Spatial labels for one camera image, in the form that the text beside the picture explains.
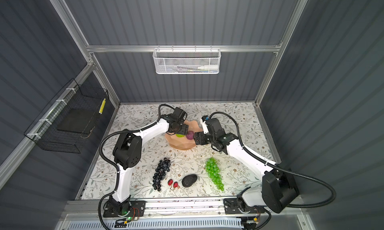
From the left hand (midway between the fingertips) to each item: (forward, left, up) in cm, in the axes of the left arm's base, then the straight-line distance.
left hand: (182, 129), depth 99 cm
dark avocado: (-33, -2, 0) cm, 33 cm away
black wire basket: (-7, +56, +24) cm, 61 cm away
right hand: (-12, -11, +10) cm, 19 cm away
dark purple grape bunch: (-27, +13, -3) cm, 30 cm away
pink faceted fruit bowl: (-8, 0, -4) cm, 9 cm away
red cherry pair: (-33, +4, -4) cm, 34 cm away
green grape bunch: (-28, -17, -1) cm, 33 cm away
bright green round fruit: (-4, +2, -1) cm, 5 cm away
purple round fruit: (-5, -4, 0) cm, 6 cm away
